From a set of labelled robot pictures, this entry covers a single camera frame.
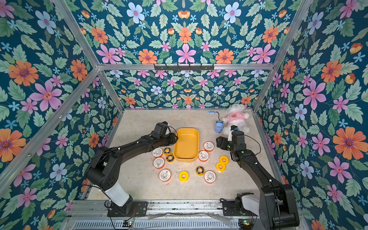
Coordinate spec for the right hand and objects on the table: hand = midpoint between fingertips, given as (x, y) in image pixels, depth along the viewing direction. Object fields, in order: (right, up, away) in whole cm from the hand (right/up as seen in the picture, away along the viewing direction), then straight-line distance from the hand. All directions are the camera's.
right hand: (222, 138), depth 87 cm
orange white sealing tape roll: (-8, -6, +9) cm, 13 cm away
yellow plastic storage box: (-23, -7, +9) cm, 25 cm away
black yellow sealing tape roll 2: (-33, -13, +5) cm, 36 cm away
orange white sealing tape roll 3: (-12, -12, +5) cm, 17 cm away
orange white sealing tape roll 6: (-8, -22, -3) cm, 24 cm away
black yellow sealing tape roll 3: (-14, -20, -1) cm, 24 cm away
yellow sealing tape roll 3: (-1, -18, +1) cm, 18 cm away
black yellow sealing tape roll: (-36, -9, +8) cm, 38 cm away
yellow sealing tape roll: (-23, -23, -5) cm, 33 cm away
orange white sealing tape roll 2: (-42, -10, +6) cm, 44 cm away
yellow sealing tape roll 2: (+2, -14, +3) cm, 14 cm away
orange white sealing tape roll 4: (-40, -16, +2) cm, 43 cm away
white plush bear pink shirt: (+13, +15, +17) cm, 26 cm away
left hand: (-28, 0, +5) cm, 28 cm away
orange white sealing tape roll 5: (-35, -22, -2) cm, 42 cm away
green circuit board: (-52, -41, -15) cm, 68 cm away
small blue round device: (-6, +16, +2) cm, 18 cm away
